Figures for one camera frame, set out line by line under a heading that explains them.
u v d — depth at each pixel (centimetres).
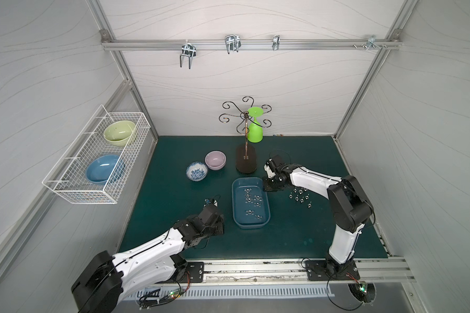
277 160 77
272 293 70
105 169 65
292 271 75
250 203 93
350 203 50
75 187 60
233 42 77
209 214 63
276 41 72
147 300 69
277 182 72
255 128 93
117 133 75
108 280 40
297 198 93
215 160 105
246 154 107
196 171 102
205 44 144
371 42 77
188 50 78
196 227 62
